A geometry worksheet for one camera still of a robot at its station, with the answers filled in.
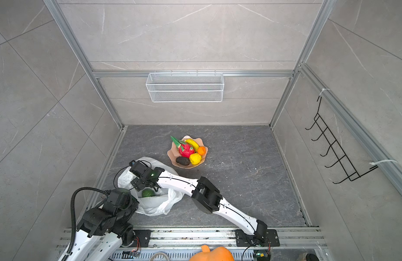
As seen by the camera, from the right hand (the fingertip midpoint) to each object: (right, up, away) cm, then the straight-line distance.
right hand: (141, 179), depth 88 cm
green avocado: (+5, -6, -5) cm, 9 cm away
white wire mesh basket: (+23, +55, +12) cm, 61 cm away
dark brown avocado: (+22, +9, +4) cm, 25 cm away
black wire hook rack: (+91, +14, -25) cm, 95 cm away
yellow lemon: (+30, +11, +4) cm, 32 cm away
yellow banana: (+28, +20, +15) cm, 37 cm away
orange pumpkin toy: (+40, -25, -24) cm, 53 cm away
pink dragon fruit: (+23, +16, +7) cm, 29 cm away
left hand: (+5, -7, -12) cm, 14 cm away
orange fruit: (+33, +15, +7) cm, 37 cm away
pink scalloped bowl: (+16, +14, +12) cm, 24 cm away
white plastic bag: (+16, -5, -14) cm, 22 cm away
